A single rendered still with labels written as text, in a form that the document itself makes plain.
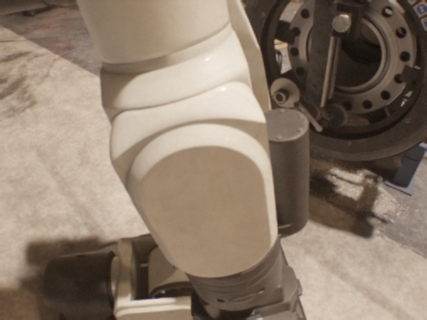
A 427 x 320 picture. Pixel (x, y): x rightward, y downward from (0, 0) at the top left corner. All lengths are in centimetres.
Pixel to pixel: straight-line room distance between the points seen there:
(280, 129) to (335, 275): 98
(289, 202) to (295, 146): 5
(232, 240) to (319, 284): 95
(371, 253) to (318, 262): 22
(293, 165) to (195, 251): 8
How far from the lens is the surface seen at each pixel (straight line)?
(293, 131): 18
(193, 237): 16
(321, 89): 103
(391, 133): 104
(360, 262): 120
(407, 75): 109
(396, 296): 119
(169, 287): 67
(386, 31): 107
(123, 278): 70
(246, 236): 16
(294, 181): 20
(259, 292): 27
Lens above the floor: 94
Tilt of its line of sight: 40 degrees down
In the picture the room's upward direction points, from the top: 1 degrees counter-clockwise
